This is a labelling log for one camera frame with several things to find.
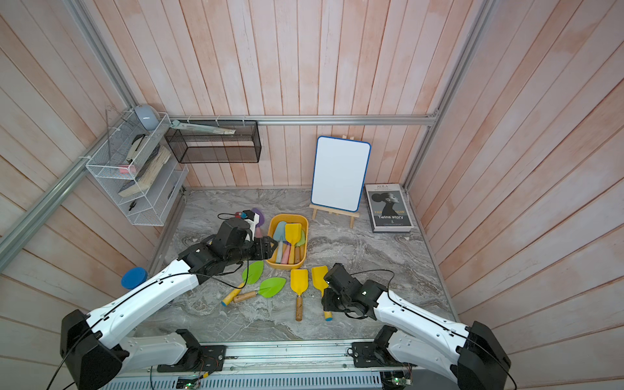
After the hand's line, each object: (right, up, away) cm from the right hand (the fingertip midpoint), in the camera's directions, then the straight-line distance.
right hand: (325, 300), depth 81 cm
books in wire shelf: (-60, +50, +5) cm, 78 cm away
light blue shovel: (-19, +19, +22) cm, 35 cm away
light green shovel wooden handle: (-8, +19, +18) cm, 27 cm away
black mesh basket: (-34, +59, +25) cm, 73 cm away
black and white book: (+30, +31, +27) cm, 51 cm away
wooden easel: (+7, +30, +22) cm, 38 cm away
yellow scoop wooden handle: (-9, +5, +8) cm, 13 cm away
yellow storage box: (-10, +27, +20) cm, 35 cm away
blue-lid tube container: (-58, +11, -11) cm, 60 cm away
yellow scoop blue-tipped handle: (-2, +5, +13) cm, 14 cm away
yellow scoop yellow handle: (-12, +20, +20) cm, 31 cm away
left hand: (-19, +18, -4) cm, 26 cm away
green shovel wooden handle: (-20, +2, +7) cm, 22 cm away
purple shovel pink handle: (-15, +13, +14) cm, 24 cm away
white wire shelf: (-60, +32, +2) cm, 68 cm away
